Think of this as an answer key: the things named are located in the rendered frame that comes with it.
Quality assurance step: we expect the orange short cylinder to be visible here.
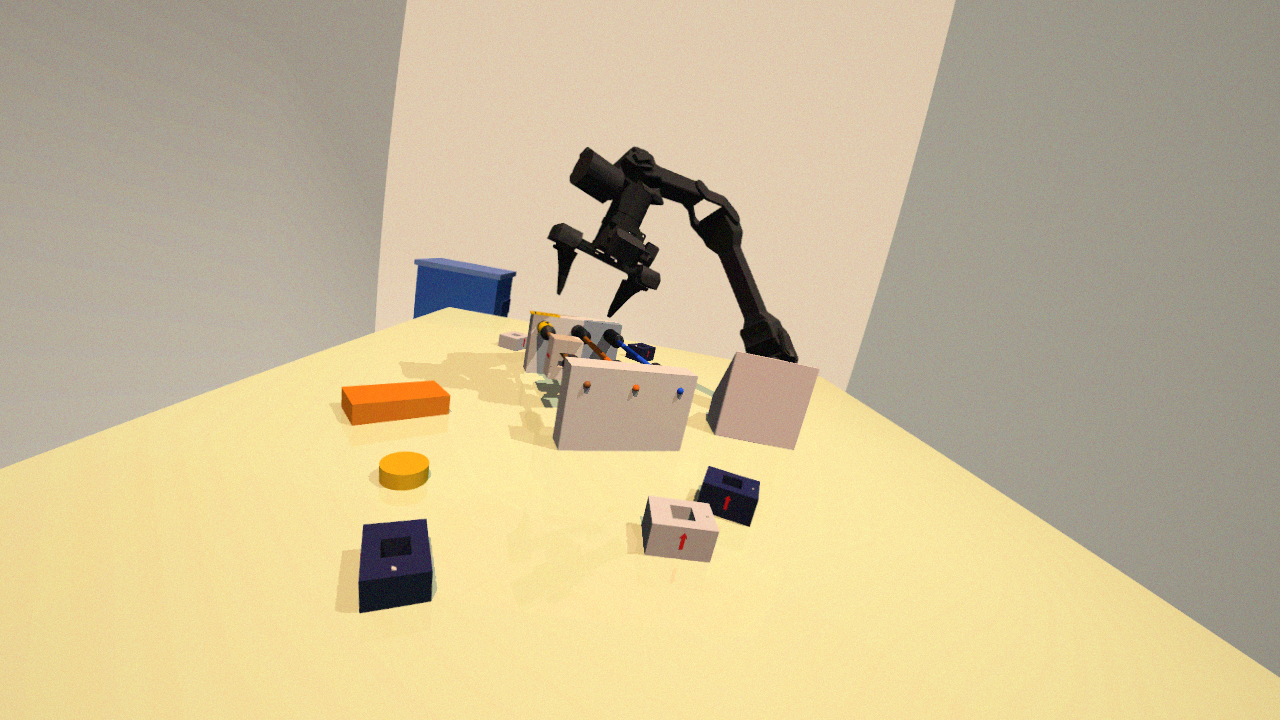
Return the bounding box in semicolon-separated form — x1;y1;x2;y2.
378;451;429;491

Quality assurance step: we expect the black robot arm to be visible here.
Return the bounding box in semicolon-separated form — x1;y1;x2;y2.
570;147;799;364

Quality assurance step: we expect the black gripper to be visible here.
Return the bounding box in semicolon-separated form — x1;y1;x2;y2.
547;209;660;318

